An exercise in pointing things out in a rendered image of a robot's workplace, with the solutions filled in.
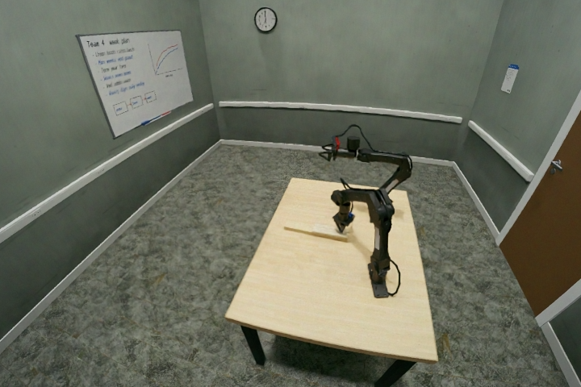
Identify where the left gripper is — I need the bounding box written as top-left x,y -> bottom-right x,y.
332,211 -> 355,232

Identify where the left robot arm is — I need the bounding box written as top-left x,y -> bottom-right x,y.
330,188 -> 395,298

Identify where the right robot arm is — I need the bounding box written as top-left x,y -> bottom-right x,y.
345,136 -> 412,194

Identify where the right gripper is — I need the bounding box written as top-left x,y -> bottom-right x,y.
318,138 -> 347,162

